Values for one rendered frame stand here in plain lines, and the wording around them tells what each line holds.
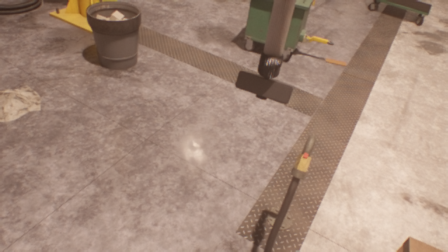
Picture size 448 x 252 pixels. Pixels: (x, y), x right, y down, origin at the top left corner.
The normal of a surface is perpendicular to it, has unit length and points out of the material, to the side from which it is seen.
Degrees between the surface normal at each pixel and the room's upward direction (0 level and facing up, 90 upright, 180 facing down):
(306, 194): 0
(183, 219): 0
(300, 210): 0
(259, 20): 90
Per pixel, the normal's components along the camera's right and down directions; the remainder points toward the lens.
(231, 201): 0.12, -0.76
